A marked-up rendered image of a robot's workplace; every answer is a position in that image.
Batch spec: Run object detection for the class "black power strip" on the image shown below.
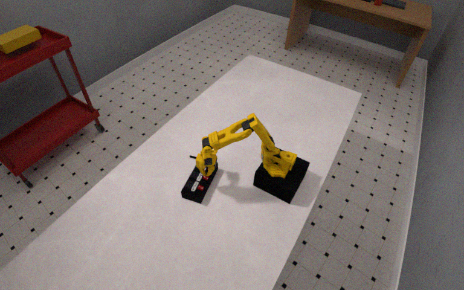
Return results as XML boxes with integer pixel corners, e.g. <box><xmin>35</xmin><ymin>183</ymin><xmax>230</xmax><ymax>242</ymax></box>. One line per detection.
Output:
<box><xmin>181</xmin><ymin>163</ymin><xmax>218</xmax><ymax>204</ymax></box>

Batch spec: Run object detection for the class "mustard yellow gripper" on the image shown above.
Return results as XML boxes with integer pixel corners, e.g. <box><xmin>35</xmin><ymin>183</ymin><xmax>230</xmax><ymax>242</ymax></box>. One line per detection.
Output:
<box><xmin>195</xmin><ymin>149</ymin><xmax>218</xmax><ymax>176</ymax></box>

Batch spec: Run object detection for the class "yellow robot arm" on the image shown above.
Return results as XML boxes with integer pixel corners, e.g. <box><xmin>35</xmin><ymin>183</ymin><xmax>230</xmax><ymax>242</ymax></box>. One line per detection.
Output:
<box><xmin>200</xmin><ymin>113</ymin><xmax>296</xmax><ymax>178</ymax></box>

